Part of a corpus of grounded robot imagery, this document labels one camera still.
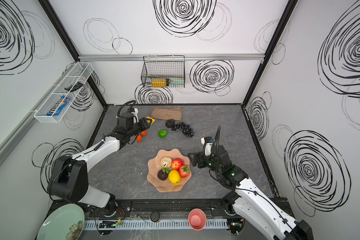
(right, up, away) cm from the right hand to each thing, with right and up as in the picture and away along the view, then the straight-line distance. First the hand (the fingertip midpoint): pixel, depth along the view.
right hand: (192, 154), depth 76 cm
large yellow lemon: (-9, -13, +2) cm, 16 cm away
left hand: (-23, +17, +11) cm, 31 cm away
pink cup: (+2, -30, -5) cm, 31 cm away
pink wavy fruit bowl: (-21, -9, +9) cm, 25 cm away
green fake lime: (-19, +8, +23) cm, 31 cm away
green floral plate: (-60, -30, -7) cm, 67 cm away
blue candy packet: (-65, +22, -6) cm, 69 cm away
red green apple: (-4, -9, +1) cm, 10 cm away
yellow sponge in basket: (-19, +39, +11) cm, 45 cm away
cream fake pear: (-14, -6, +5) cm, 16 cm away
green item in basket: (-8, +40, +11) cm, 42 cm away
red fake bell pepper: (-8, -6, +5) cm, 12 cm away
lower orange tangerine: (-34, +5, +22) cm, 41 cm away
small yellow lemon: (-25, +17, +9) cm, 31 cm away
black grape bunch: (-3, +10, +26) cm, 28 cm away
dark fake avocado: (-14, +15, +29) cm, 36 cm away
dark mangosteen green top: (-16, -12, +4) cm, 20 cm away
